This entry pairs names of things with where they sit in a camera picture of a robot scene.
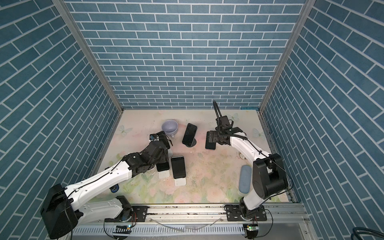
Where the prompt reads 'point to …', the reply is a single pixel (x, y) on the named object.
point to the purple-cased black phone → (209, 145)
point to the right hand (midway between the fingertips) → (216, 135)
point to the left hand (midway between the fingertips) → (164, 152)
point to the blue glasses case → (245, 179)
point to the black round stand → (193, 144)
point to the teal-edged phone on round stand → (189, 135)
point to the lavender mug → (170, 127)
